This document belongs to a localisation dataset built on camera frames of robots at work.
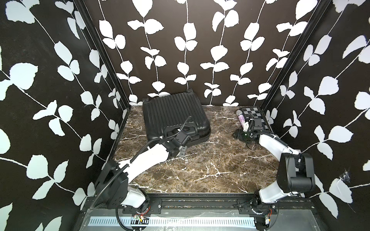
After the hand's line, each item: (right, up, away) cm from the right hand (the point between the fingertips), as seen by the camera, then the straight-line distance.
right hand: (234, 132), depth 93 cm
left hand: (-35, -8, -9) cm, 37 cm away
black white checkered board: (+25, +13, +21) cm, 35 cm away
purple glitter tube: (+11, +10, +17) cm, 23 cm away
